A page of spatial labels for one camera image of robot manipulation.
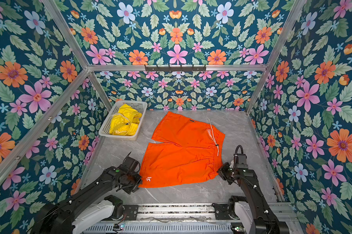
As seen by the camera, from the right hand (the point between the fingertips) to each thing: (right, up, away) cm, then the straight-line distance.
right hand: (216, 169), depth 84 cm
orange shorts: (-17, +9, +12) cm, 22 cm away
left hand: (-41, -6, -2) cm, 41 cm away
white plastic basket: (-55, +41, +31) cm, 75 cm away
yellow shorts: (-62, +28, +20) cm, 71 cm away
